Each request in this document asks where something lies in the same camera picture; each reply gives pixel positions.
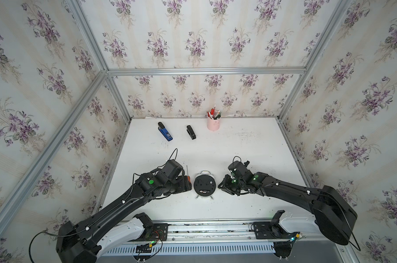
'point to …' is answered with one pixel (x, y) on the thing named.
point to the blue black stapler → (164, 132)
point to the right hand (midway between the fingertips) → (219, 188)
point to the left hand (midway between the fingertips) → (188, 188)
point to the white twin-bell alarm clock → (204, 184)
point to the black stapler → (191, 132)
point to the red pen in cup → (212, 111)
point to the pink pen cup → (213, 122)
